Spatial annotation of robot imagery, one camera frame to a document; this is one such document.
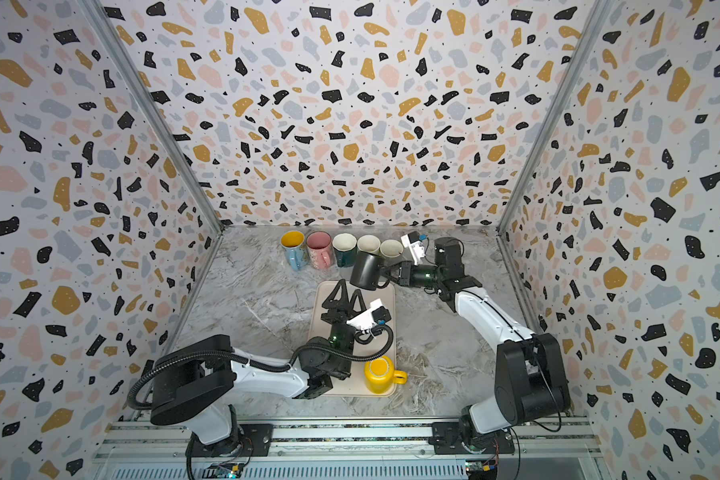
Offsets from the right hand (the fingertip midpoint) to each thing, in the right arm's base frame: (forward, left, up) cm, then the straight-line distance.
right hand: (379, 269), depth 79 cm
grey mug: (+19, -4, -16) cm, 25 cm away
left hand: (-7, +8, +4) cm, 12 cm away
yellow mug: (-22, -1, -15) cm, 27 cm away
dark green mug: (+22, +12, -16) cm, 30 cm away
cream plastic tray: (+6, +21, -23) cm, 31 cm away
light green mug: (+23, +4, -16) cm, 29 cm away
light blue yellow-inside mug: (+21, +30, -14) cm, 40 cm away
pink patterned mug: (+23, +22, -16) cm, 35 cm away
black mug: (+1, +3, -3) cm, 4 cm away
